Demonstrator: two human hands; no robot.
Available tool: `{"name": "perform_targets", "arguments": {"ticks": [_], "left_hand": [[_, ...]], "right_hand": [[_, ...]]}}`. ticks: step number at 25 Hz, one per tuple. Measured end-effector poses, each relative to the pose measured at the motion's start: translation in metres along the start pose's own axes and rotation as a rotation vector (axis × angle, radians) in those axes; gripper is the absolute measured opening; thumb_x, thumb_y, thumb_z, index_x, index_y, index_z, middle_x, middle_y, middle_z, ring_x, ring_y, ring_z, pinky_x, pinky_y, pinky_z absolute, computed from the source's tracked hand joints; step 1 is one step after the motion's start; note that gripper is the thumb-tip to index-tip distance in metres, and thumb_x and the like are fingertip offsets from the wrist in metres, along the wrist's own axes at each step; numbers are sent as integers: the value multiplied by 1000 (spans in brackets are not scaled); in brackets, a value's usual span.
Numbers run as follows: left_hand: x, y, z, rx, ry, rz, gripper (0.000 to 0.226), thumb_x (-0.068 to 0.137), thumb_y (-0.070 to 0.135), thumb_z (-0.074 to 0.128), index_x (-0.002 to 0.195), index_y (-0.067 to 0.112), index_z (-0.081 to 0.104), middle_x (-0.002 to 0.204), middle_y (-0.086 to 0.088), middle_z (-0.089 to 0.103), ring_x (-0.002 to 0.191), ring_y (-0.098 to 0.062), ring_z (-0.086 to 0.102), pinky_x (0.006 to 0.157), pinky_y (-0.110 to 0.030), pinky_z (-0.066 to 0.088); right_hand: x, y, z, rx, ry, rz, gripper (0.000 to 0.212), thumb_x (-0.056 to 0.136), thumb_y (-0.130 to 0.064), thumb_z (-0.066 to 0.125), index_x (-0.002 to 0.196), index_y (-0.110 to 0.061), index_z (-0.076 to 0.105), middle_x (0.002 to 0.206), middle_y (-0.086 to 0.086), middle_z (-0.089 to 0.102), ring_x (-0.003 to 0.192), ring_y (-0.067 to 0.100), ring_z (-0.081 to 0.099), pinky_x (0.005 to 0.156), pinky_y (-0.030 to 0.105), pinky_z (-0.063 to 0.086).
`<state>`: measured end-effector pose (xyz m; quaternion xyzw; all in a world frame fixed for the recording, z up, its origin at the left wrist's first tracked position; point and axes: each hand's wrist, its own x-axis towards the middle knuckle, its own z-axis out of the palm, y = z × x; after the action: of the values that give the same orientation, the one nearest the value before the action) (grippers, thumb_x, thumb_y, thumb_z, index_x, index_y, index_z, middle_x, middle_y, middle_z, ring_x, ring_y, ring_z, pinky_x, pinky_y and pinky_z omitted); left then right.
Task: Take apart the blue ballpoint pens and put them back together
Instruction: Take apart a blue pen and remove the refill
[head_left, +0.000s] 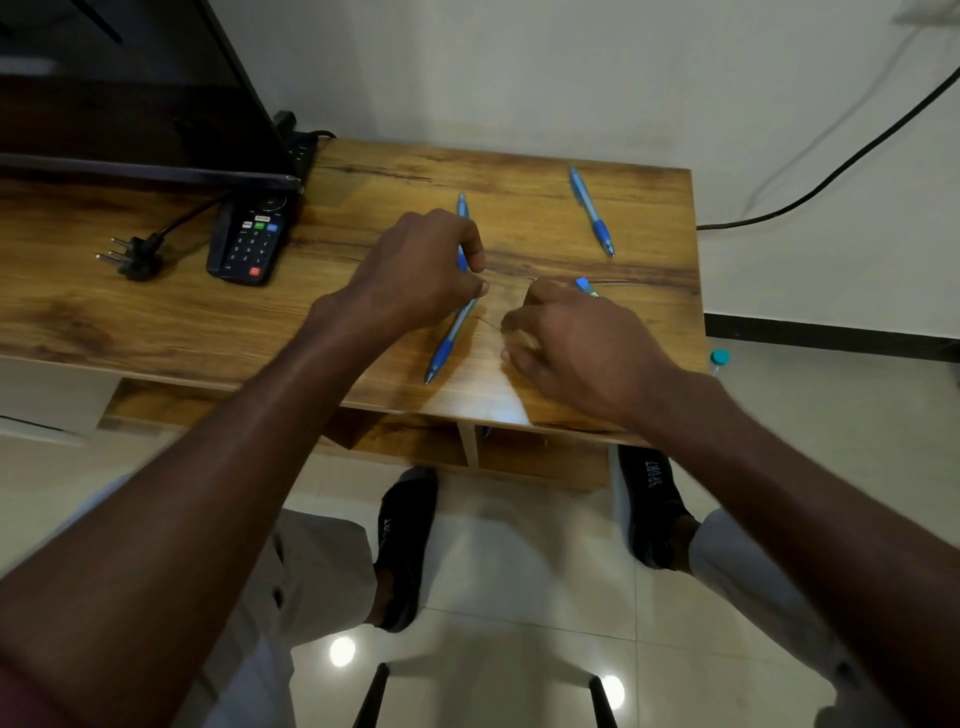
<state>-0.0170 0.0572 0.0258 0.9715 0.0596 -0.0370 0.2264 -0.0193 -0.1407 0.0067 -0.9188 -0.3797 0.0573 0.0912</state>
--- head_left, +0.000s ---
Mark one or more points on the black chair leg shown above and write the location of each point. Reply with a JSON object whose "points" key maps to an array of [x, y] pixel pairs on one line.
{"points": [[604, 705], [371, 697]]}

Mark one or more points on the black power strip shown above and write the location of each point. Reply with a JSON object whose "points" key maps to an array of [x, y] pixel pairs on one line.
{"points": [[300, 150]]}

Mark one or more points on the person's left hand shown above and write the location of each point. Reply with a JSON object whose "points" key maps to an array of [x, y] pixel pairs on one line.
{"points": [[412, 277]]}

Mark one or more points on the teal bottle cap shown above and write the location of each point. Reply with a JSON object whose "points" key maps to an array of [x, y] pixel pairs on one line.
{"points": [[720, 356]]}

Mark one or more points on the person's right forearm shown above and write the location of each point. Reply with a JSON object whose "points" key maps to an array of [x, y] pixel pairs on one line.
{"points": [[810, 517]]}

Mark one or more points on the person's right grey trouser leg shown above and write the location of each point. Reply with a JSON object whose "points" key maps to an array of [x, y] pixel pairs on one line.
{"points": [[757, 585]]}

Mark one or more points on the person's right black sock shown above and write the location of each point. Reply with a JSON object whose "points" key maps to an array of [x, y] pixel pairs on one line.
{"points": [[649, 502]]}

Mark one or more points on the person's black sock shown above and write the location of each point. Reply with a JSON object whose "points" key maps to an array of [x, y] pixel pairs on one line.
{"points": [[405, 547], [649, 502]]}

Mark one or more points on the person's grey trouser leg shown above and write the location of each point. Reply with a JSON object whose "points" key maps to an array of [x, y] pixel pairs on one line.
{"points": [[322, 577], [757, 585]]}

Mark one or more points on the black television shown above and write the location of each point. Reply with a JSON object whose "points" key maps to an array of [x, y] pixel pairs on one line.
{"points": [[127, 112]]}

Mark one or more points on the person's left black sock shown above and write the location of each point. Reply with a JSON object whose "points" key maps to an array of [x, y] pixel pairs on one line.
{"points": [[405, 547]]}

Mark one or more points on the white wall socket panel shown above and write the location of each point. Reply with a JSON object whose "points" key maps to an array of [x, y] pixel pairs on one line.
{"points": [[930, 9]]}

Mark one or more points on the person's right hand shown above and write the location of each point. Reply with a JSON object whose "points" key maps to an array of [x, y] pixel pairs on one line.
{"points": [[592, 352]]}

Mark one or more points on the black remote control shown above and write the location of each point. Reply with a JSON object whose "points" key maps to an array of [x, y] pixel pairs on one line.
{"points": [[251, 244]]}

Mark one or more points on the person's left forearm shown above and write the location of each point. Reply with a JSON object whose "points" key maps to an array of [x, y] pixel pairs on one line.
{"points": [[187, 510]]}

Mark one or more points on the person's left grey trouser leg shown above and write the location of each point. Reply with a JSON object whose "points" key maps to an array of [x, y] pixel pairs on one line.
{"points": [[322, 577]]}

